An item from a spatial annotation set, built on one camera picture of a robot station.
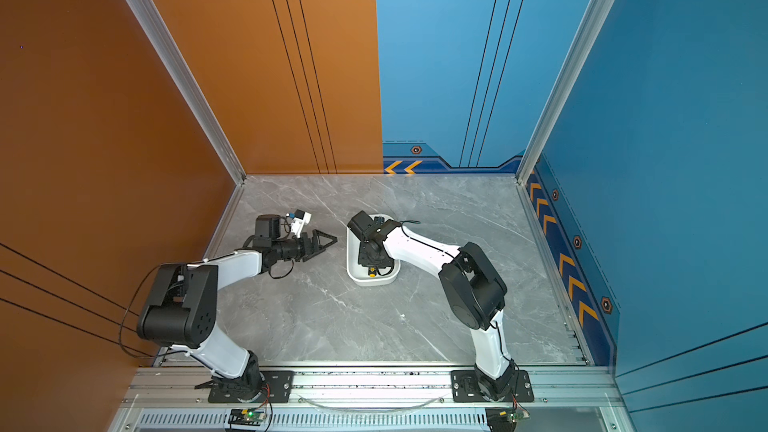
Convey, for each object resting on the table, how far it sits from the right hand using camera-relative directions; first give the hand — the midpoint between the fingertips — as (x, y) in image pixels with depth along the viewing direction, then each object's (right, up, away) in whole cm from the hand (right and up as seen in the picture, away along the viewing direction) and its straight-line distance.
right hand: (366, 261), depth 91 cm
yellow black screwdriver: (+2, -2, -4) cm, 5 cm away
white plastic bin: (-3, -4, +3) cm, 6 cm away
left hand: (-11, +6, 0) cm, 12 cm away
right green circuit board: (+34, -33, -21) cm, 52 cm away
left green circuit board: (-26, -33, -20) cm, 47 cm away
